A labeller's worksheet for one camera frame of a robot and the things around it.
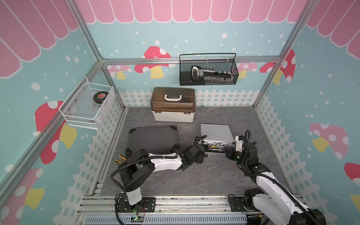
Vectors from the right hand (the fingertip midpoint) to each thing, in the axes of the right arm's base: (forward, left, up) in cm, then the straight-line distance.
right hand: (223, 147), depth 85 cm
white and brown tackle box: (+28, +31, +10) cm, 43 cm away
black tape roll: (+20, +72, +24) cm, 78 cm away
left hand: (-1, +15, -7) cm, 17 cm away
